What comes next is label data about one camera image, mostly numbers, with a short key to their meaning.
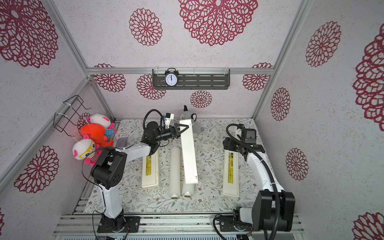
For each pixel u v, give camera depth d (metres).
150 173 0.83
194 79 0.93
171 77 0.90
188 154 0.76
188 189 0.80
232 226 0.73
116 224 0.64
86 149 0.80
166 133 0.78
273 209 0.41
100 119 0.94
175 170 0.88
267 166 0.49
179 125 0.79
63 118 0.74
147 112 0.72
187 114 0.95
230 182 0.85
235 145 0.76
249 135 0.65
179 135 0.77
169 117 0.81
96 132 0.94
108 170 0.52
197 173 0.74
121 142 1.03
